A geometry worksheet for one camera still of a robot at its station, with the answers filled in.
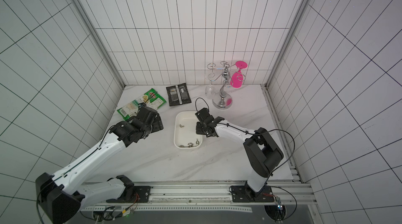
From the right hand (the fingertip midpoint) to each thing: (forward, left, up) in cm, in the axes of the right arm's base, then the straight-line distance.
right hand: (194, 130), depth 90 cm
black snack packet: (+29, +15, -2) cm, 33 cm away
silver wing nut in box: (+5, +9, -4) cm, 11 cm away
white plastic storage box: (-3, +5, -1) cm, 6 cm away
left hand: (-5, +20, +12) cm, 24 cm away
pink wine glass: (+31, -25, +13) cm, 42 cm away
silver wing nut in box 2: (-5, -2, -4) cm, 7 cm away
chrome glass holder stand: (+27, -17, -4) cm, 32 cm away
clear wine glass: (+21, -8, +14) cm, 26 cm away
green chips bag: (+25, +35, -4) cm, 43 cm away
